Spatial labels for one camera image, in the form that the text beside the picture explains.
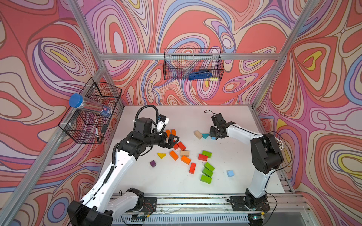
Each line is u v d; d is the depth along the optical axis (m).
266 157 0.50
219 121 0.77
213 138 0.89
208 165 0.86
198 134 1.00
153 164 0.86
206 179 0.81
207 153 0.91
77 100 0.61
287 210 0.73
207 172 0.84
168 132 1.02
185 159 0.89
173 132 1.02
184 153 0.91
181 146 0.94
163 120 0.64
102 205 0.38
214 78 0.84
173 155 0.91
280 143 0.76
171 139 0.63
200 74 0.91
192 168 0.84
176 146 0.95
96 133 0.72
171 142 0.63
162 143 0.62
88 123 0.76
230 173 0.84
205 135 0.98
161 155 0.91
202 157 0.89
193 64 0.96
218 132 0.72
